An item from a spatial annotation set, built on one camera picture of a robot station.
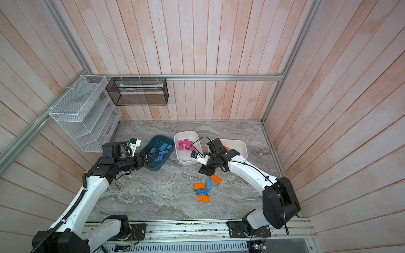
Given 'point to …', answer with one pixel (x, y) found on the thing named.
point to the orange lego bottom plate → (203, 198)
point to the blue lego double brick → (163, 152)
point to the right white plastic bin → (239, 145)
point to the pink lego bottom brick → (190, 143)
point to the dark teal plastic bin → (156, 141)
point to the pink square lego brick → (180, 142)
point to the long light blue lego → (153, 151)
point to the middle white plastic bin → (183, 156)
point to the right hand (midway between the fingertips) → (202, 164)
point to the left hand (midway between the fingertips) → (153, 161)
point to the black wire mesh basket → (138, 91)
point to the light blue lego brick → (208, 183)
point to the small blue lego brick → (170, 146)
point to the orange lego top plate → (199, 186)
